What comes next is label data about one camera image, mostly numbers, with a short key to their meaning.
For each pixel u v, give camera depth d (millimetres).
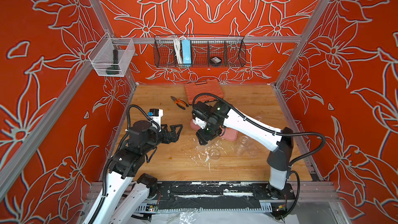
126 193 579
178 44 881
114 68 798
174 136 588
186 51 883
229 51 1003
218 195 727
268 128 471
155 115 580
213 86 1149
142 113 569
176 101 1083
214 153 854
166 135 577
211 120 522
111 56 898
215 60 956
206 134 645
